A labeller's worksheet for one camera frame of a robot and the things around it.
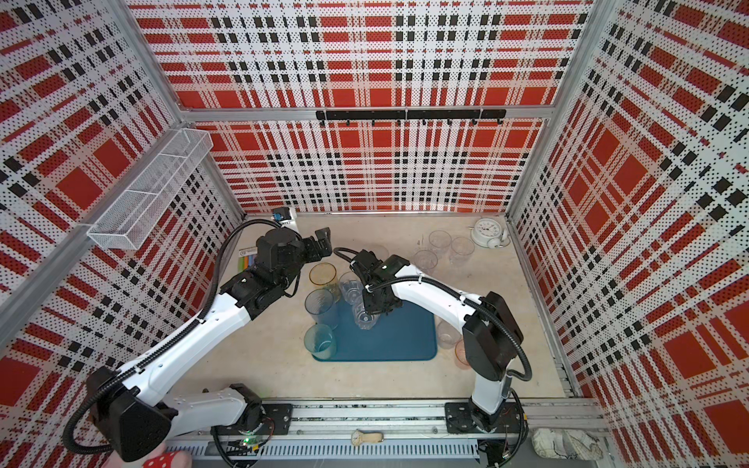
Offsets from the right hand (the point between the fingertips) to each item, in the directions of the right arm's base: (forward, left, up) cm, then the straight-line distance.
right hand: (382, 307), depth 83 cm
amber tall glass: (+9, +18, +3) cm, 20 cm away
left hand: (+12, +16, +19) cm, 28 cm away
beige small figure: (-31, +6, -8) cm, 32 cm away
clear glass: (-2, +6, -6) cm, 8 cm away
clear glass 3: (+27, -20, -3) cm, 34 cm away
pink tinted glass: (-11, -22, -8) cm, 26 cm away
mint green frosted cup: (-7, +19, -8) cm, 22 cm away
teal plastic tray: (-3, -8, -12) cm, 15 cm away
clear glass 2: (-5, -19, -11) cm, 23 cm away
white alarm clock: (+35, -40, -8) cm, 53 cm away
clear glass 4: (+28, -29, -10) cm, 41 cm away
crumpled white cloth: (-32, -44, -7) cm, 55 cm away
